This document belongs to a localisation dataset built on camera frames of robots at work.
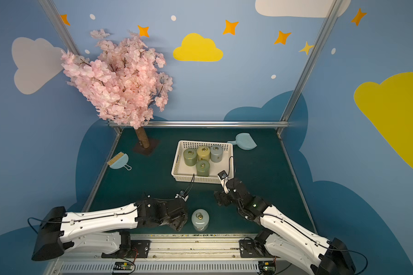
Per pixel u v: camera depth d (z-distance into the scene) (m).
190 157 0.98
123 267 0.72
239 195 0.58
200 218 0.75
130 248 0.66
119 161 1.04
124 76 0.73
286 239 0.48
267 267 0.73
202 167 0.93
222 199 0.71
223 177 0.70
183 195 0.69
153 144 1.12
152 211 0.53
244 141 1.15
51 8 0.69
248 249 0.75
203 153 0.99
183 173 0.99
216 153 1.01
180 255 0.73
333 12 0.70
